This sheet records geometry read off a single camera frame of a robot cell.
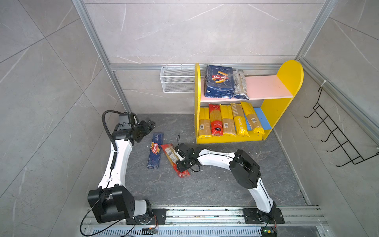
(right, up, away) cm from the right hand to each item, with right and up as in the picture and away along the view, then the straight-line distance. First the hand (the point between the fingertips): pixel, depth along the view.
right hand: (179, 166), depth 91 cm
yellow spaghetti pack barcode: (+31, +29, +4) cm, 43 cm away
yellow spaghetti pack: (+48, +31, +4) cm, 57 cm away
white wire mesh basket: (-1, +59, +10) cm, 59 cm away
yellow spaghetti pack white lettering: (+39, +30, +2) cm, 49 cm away
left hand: (-15, +27, -11) cm, 33 cm away
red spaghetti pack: (+24, +30, +4) cm, 38 cm away
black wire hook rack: (+75, +13, -32) cm, 83 cm away
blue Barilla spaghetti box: (-16, +9, +4) cm, 19 cm away
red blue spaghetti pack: (-4, +7, -1) cm, 8 cm away
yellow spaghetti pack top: (+16, +23, -3) cm, 28 cm away
